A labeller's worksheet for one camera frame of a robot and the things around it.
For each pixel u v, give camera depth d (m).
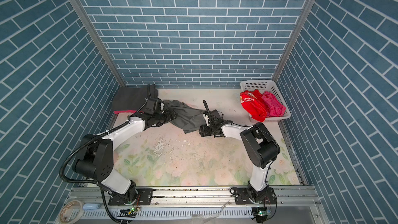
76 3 0.76
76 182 0.79
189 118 0.99
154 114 0.71
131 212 0.72
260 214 0.70
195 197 0.75
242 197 0.73
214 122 0.76
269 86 1.14
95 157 0.45
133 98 1.08
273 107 0.99
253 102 0.91
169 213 0.77
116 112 1.07
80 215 0.69
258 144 0.49
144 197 0.74
